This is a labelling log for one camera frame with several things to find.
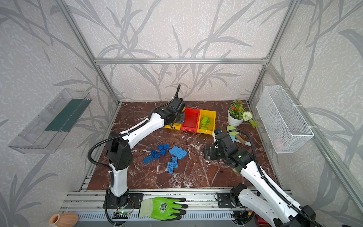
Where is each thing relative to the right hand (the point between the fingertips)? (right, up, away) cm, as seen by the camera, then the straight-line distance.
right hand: (210, 145), depth 78 cm
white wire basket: (+32, +11, -16) cm, 37 cm away
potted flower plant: (+22, +17, +21) cm, 35 cm away
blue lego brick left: (-37, -11, +9) cm, 40 cm away
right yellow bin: (+4, +8, +25) cm, 27 cm away
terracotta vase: (-65, -28, -18) cm, 73 cm away
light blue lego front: (-24, -17, +11) cm, 31 cm away
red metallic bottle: (+22, -33, -13) cm, 42 cm away
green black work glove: (-25, -30, -7) cm, 40 cm away
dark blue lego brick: (-34, -8, +11) cm, 36 cm away
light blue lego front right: (-21, -11, +8) cm, 25 cm away
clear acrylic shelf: (-79, +9, -15) cm, 80 cm away
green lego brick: (-1, +12, +24) cm, 27 cm away
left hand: (-16, +18, +11) cm, 27 cm away
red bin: (-11, +13, +21) cm, 27 cm away
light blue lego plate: (-19, -7, +12) cm, 23 cm away
